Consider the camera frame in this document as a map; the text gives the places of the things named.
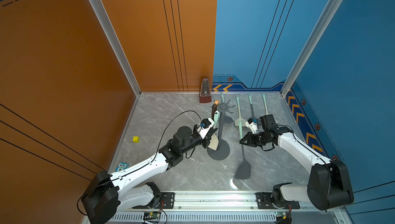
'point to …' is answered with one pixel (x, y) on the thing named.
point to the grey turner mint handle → (250, 98)
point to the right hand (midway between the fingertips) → (241, 141)
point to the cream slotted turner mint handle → (214, 143)
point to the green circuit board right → (281, 214)
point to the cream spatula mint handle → (265, 104)
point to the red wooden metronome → (205, 95)
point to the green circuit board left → (152, 215)
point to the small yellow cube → (136, 139)
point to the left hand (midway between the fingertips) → (215, 125)
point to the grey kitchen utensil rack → (223, 150)
